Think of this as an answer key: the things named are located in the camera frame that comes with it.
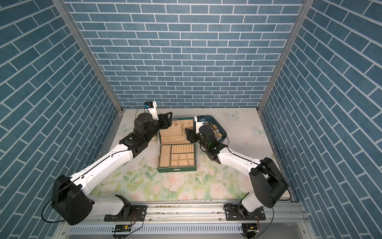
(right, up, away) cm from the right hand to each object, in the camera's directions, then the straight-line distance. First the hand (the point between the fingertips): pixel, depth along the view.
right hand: (191, 128), depth 84 cm
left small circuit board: (-33, -49, -12) cm, 60 cm away
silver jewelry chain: (-6, -1, +9) cm, 11 cm away
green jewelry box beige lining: (-10, -16, +6) cm, 19 cm away
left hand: (-9, +8, -7) cm, 14 cm away
